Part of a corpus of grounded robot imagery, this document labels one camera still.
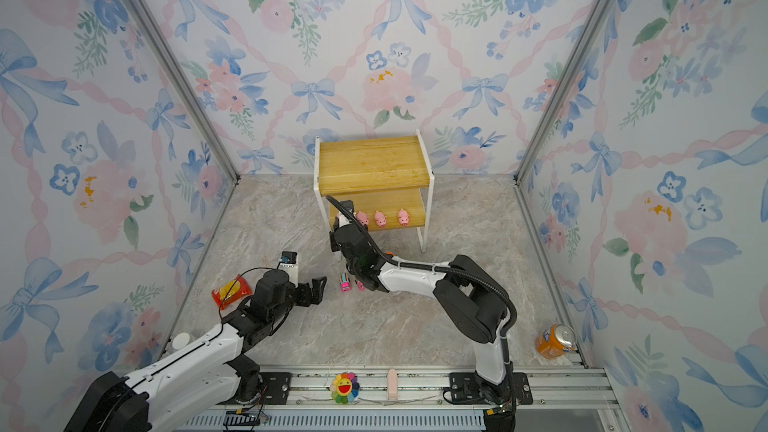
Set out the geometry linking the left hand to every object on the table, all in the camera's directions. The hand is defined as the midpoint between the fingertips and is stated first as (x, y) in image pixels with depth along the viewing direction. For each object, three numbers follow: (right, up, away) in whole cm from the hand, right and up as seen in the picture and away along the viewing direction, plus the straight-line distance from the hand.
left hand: (313, 275), depth 85 cm
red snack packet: (-24, -5, +2) cm, 25 cm away
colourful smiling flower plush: (+11, -25, -12) cm, 30 cm away
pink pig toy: (+26, +17, 0) cm, 31 cm away
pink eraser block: (+23, -24, -12) cm, 35 cm away
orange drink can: (+62, -13, -14) cm, 65 cm away
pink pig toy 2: (+19, +16, -1) cm, 25 cm away
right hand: (+8, +17, +1) cm, 19 cm away
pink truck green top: (+15, +1, -17) cm, 23 cm away
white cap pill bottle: (-30, -14, -11) cm, 35 cm away
